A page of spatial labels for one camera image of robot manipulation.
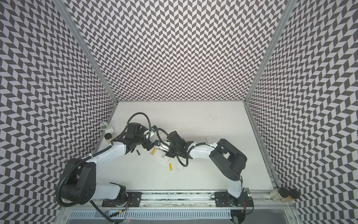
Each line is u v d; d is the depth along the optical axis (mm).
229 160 480
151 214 693
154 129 777
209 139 970
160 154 883
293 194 693
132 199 728
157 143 737
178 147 692
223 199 737
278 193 690
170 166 845
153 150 889
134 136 694
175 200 739
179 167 839
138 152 892
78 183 418
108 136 865
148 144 799
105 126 909
